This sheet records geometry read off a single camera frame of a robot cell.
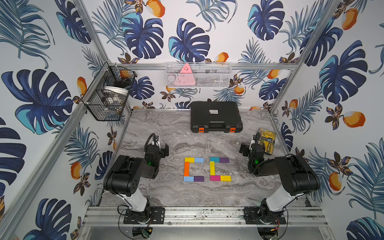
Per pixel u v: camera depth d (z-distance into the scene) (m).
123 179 0.46
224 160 0.95
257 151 0.73
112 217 0.76
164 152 0.90
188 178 0.86
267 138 1.00
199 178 0.86
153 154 0.72
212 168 0.90
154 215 0.75
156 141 0.82
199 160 0.93
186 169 0.91
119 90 0.80
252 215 0.74
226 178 0.87
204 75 0.93
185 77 0.90
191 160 0.92
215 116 1.08
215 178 0.87
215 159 0.95
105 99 0.85
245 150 0.86
